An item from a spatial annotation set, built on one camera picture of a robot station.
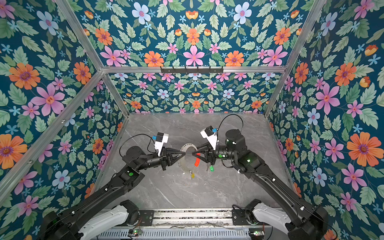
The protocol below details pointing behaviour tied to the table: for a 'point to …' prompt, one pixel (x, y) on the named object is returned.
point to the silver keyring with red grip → (198, 155)
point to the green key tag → (212, 169)
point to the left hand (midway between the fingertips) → (184, 154)
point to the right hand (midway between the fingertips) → (195, 150)
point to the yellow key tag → (193, 175)
